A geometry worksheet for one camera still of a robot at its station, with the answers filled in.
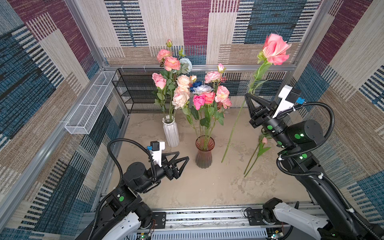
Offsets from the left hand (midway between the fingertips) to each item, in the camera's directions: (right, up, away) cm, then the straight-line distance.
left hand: (184, 155), depth 60 cm
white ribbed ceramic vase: (-9, +8, +27) cm, 30 cm away
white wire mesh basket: (-63, +15, +31) cm, 72 cm away
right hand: (+20, +21, -11) cm, 31 cm away
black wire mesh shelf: (-36, +39, +46) cm, 70 cm away
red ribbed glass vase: (+9, +2, +18) cm, 20 cm away
